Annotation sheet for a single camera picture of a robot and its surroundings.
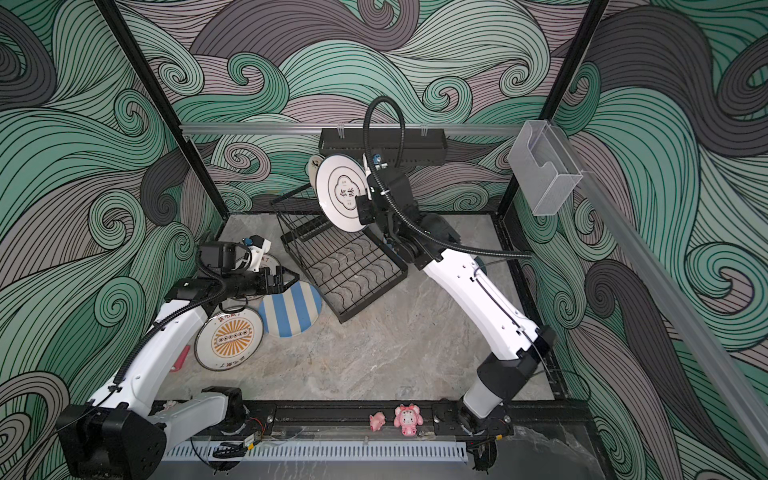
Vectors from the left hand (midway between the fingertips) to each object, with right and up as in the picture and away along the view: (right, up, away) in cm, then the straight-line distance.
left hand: (287, 275), depth 77 cm
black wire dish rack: (+15, -1, +23) cm, 27 cm away
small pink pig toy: (+24, -35, -6) cm, 43 cm away
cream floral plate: (+4, +33, +12) cm, 35 cm away
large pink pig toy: (+32, -34, -6) cm, 47 cm away
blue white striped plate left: (-3, -14, +15) cm, 21 cm away
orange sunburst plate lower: (-20, -20, +8) cm, 30 cm away
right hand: (+23, +21, -12) cm, 33 cm away
